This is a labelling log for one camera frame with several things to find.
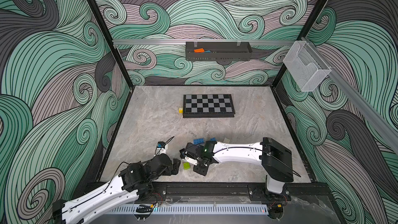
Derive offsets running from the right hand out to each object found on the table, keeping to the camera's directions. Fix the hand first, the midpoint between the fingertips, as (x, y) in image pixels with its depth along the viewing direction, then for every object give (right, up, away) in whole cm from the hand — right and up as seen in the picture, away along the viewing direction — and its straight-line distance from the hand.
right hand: (200, 165), depth 80 cm
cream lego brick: (+16, +11, +10) cm, 21 cm away
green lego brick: (-8, 0, -1) cm, 8 cm away
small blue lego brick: (+8, +11, +10) cm, 17 cm away
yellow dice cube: (-13, +28, +23) cm, 38 cm away
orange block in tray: (-1, +65, +11) cm, 66 cm away
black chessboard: (+6, +31, +23) cm, 39 cm away
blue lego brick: (0, +11, +10) cm, 14 cm away
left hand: (-14, +4, -4) cm, 15 cm away
